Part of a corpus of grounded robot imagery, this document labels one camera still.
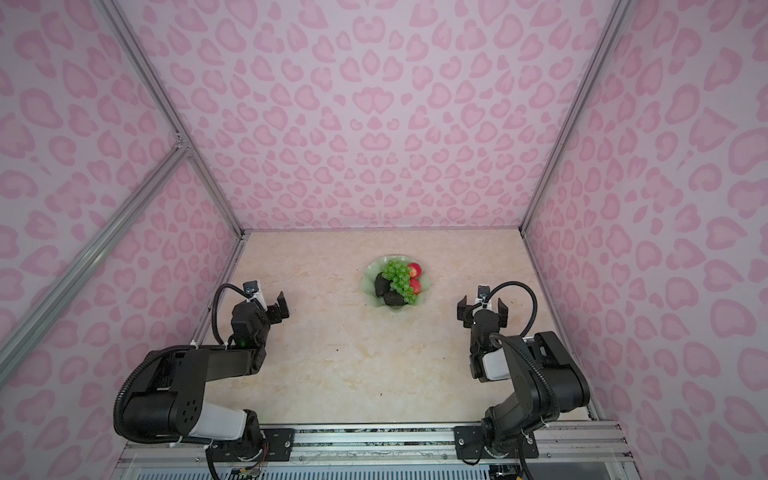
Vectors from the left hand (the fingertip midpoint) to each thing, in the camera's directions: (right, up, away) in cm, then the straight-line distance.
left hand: (267, 292), depth 91 cm
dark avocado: (+35, +1, +7) cm, 35 cm away
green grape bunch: (+40, +6, +4) cm, 41 cm away
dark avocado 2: (+38, -3, +4) cm, 39 cm away
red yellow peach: (+45, +6, +7) cm, 46 cm away
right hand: (+66, -1, 0) cm, 66 cm away
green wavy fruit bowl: (+32, +7, +12) cm, 35 cm away
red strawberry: (+46, +1, +6) cm, 46 cm away
